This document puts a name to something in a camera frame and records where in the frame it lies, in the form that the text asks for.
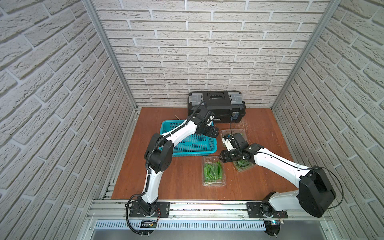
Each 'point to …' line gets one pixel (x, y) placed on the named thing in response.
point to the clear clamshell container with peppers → (213, 173)
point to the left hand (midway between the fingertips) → (214, 131)
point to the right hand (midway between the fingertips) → (224, 156)
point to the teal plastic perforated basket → (197, 145)
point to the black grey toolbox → (225, 106)
